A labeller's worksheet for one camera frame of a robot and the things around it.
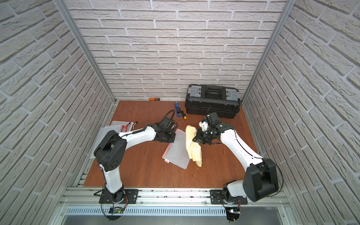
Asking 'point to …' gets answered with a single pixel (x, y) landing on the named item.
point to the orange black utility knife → (153, 99)
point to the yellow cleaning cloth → (194, 149)
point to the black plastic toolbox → (201, 99)
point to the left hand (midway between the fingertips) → (175, 137)
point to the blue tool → (178, 109)
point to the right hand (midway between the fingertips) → (195, 139)
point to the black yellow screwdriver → (183, 115)
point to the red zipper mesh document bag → (102, 132)
